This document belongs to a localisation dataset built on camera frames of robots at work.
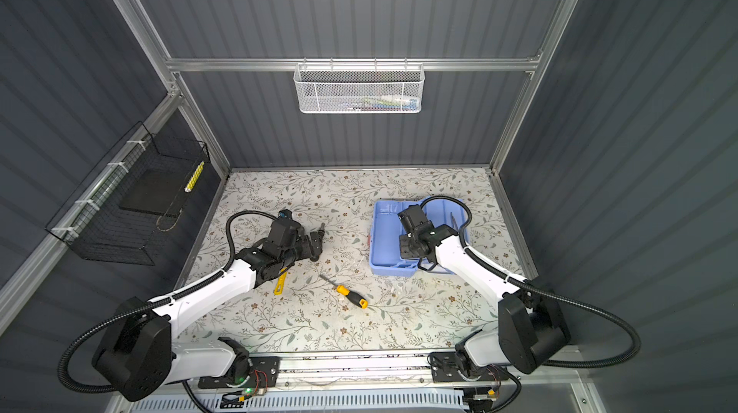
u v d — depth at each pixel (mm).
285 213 779
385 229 1039
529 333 418
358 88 1238
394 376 736
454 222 911
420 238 709
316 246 794
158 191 763
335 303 851
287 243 680
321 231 996
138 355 416
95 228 652
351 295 846
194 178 805
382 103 932
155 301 448
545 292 431
